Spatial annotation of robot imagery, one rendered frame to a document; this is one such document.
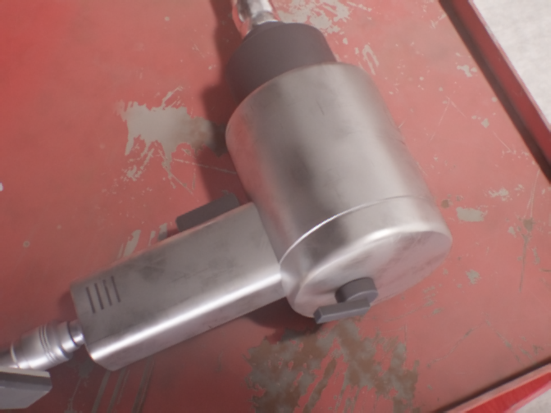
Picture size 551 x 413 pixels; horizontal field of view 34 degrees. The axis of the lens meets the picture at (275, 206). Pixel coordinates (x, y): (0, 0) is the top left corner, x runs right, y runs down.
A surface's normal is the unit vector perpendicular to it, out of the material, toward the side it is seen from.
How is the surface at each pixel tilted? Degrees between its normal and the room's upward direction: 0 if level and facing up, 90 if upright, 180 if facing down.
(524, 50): 0
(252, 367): 0
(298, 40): 20
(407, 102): 0
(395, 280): 84
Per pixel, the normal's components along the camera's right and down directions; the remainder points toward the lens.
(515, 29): 0.00, -0.37
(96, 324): -0.22, -0.39
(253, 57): -0.51, -0.23
